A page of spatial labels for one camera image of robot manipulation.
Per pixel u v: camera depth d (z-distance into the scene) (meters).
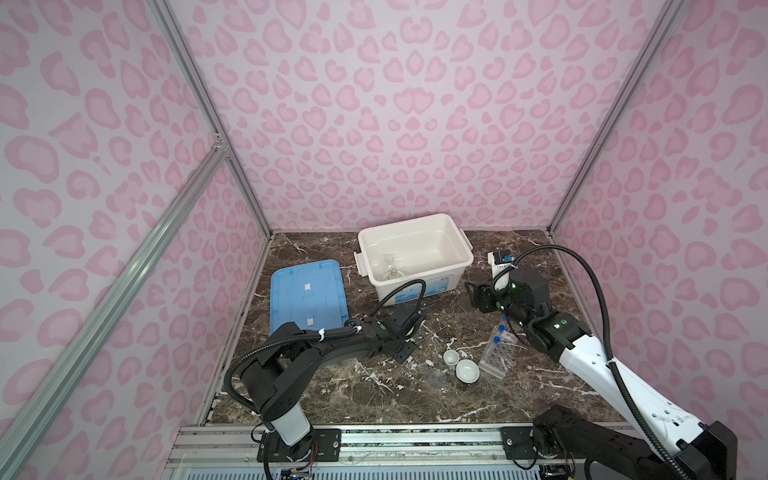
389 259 1.01
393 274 0.98
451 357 0.86
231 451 0.73
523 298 0.57
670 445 0.39
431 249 1.11
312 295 1.01
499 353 0.88
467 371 0.84
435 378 0.83
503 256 0.65
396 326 0.69
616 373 0.45
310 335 0.50
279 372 0.45
